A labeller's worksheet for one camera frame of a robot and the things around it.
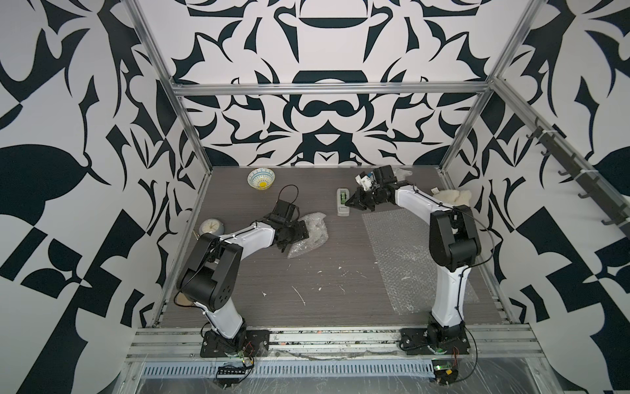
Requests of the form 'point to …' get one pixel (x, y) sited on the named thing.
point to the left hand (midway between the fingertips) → (300, 231)
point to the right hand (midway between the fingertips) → (345, 199)
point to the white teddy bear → (453, 198)
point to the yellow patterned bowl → (261, 178)
